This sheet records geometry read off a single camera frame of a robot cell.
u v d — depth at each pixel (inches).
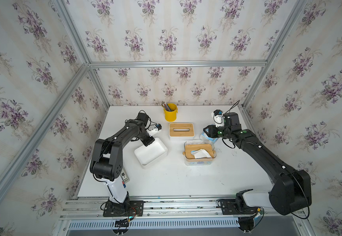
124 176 31.6
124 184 31.8
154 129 33.0
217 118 29.4
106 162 18.8
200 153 33.0
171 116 43.3
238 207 26.5
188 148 35.4
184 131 38.7
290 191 15.6
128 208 27.2
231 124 24.7
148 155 34.8
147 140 32.5
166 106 39.6
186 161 33.9
